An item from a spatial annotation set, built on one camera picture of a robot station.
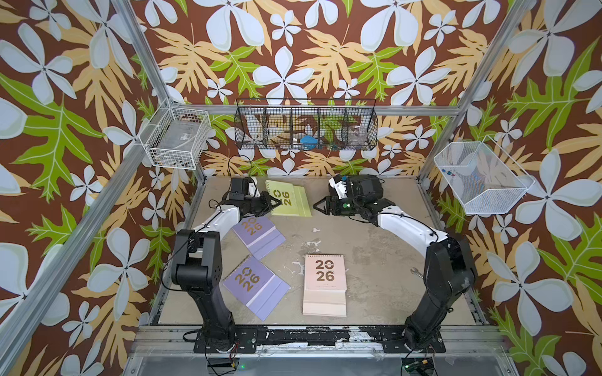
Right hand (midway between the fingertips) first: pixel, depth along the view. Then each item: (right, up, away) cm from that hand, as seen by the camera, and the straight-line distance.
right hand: (318, 205), depth 86 cm
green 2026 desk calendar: (-9, +2, +12) cm, 15 cm away
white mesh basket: (+59, +9, -4) cm, 60 cm away
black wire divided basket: (-4, +35, +11) cm, 37 cm away
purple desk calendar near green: (-23, -14, +12) cm, 30 cm away
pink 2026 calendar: (+2, -34, -5) cm, 34 cm away
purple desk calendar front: (-22, -30, -2) cm, 37 cm away
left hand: (-14, +2, +5) cm, 15 cm away
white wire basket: (-52, +25, -1) cm, 58 cm away
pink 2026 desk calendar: (+2, -24, -2) cm, 25 cm away
